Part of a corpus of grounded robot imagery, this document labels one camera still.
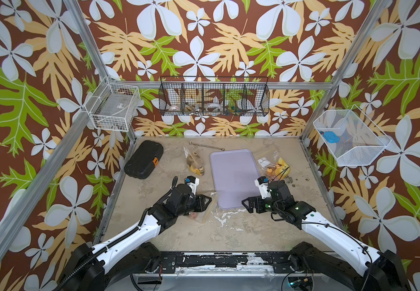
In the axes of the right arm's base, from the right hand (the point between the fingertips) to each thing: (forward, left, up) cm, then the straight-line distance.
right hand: (248, 200), depth 82 cm
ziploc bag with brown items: (+19, +25, +5) cm, 32 cm away
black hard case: (+27, +54, -3) cm, 61 cm away
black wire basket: (+50, +15, +22) cm, 57 cm away
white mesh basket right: (+18, -48, +21) cm, 55 cm away
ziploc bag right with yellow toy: (+22, -20, -7) cm, 31 cm away
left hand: (-1, +17, +4) cm, 18 cm away
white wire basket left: (+37, +64, +26) cm, 78 cm away
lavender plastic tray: (+22, +3, -11) cm, 25 cm away
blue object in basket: (+25, -40, +16) cm, 50 cm away
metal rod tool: (+46, +30, -10) cm, 56 cm away
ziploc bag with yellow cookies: (-6, +21, -4) cm, 23 cm away
